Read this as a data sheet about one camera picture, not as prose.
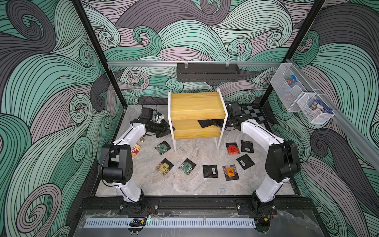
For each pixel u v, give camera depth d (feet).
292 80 2.73
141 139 3.21
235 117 2.23
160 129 2.56
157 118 2.61
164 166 2.87
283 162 1.54
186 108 2.42
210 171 2.80
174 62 3.12
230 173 2.79
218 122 2.41
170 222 2.29
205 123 2.88
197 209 2.44
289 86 2.57
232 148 3.10
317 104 2.18
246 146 3.12
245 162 2.90
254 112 3.63
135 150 3.03
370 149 1.64
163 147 3.12
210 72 3.12
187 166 2.87
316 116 2.07
